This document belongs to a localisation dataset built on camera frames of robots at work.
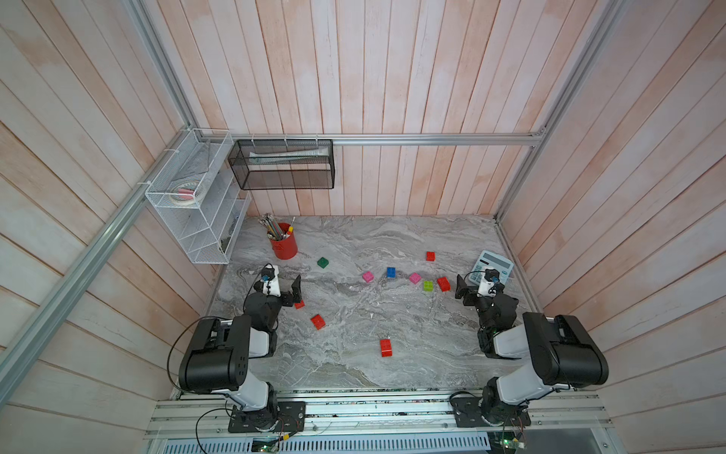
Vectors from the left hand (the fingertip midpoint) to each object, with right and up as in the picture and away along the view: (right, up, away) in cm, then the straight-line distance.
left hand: (287, 276), depth 91 cm
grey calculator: (+73, +5, +12) cm, 74 cm away
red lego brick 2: (+11, -15, -1) cm, 18 cm away
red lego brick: (+55, -4, +9) cm, 55 cm away
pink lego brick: (+27, -1, +9) cm, 29 cm away
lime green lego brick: (+49, -4, +7) cm, 49 cm away
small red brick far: (+52, +6, +15) cm, 54 cm away
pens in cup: (-6, +16, +7) cm, 18 cm away
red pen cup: (-3, +9, +12) cm, 16 cm away
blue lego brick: (+36, 0, +10) cm, 37 cm away
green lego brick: (+10, +4, +13) cm, 17 cm away
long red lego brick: (+32, -21, -7) cm, 39 cm away
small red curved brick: (+4, -10, +3) cm, 11 cm away
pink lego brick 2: (+44, -2, +9) cm, 45 cm away
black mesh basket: (-4, +41, +12) cm, 43 cm away
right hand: (+62, +1, 0) cm, 62 cm away
